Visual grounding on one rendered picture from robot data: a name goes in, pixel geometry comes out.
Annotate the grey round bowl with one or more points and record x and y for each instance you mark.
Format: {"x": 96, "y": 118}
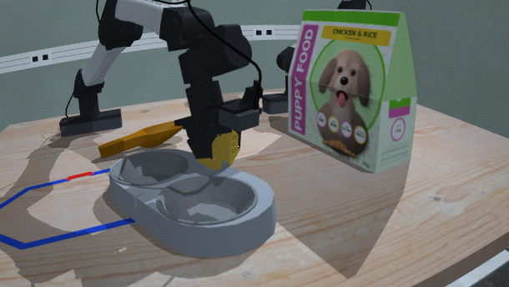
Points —
{"x": 148, "y": 168}
{"x": 207, "y": 198}

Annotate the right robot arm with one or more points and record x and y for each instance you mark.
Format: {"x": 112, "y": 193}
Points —
{"x": 176, "y": 25}

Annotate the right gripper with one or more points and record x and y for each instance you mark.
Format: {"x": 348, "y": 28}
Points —
{"x": 210, "y": 145}

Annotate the blue tape strip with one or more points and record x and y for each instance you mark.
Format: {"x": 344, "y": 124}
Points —
{"x": 21, "y": 245}

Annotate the grey double-bowl pet feeder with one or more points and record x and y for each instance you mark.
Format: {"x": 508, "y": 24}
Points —
{"x": 211, "y": 241}

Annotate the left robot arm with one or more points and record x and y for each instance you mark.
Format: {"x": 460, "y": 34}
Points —
{"x": 284, "y": 58}

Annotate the green puppy food bag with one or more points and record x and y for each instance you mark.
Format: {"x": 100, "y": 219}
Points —
{"x": 352, "y": 86}

